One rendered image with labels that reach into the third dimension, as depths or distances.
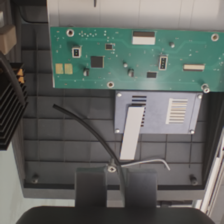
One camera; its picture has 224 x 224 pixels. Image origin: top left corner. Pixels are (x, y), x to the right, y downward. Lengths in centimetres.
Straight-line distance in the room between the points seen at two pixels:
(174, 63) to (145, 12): 5
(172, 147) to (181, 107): 6
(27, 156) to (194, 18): 22
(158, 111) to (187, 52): 7
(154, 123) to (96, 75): 8
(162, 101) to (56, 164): 14
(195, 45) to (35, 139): 19
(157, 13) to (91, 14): 5
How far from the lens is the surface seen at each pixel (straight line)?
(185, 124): 31
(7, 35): 20
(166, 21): 26
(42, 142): 33
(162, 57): 25
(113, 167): 18
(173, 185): 35
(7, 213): 31
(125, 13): 25
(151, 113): 29
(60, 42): 25
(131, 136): 30
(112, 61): 25
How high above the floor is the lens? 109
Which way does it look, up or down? 1 degrees up
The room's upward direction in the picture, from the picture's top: 91 degrees clockwise
